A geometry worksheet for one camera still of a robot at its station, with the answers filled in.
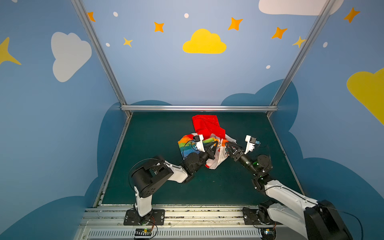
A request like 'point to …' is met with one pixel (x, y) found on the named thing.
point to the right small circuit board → (268, 233)
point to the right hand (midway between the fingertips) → (229, 142)
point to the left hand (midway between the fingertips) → (217, 141)
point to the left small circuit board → (143, 232)
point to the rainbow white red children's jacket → (213, 136)
